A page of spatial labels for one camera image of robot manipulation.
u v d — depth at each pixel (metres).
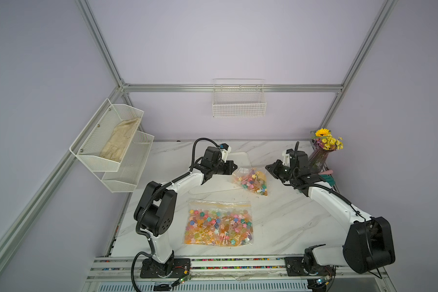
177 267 0.73
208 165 0.73
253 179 0.90
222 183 1.00
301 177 0.63
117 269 0.75
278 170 0.75
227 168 0.80
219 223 0.85
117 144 0.78
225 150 0.83
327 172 1.02
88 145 0.67
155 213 0.48
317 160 0.96
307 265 0.67
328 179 1.07
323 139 0.88
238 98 0.96
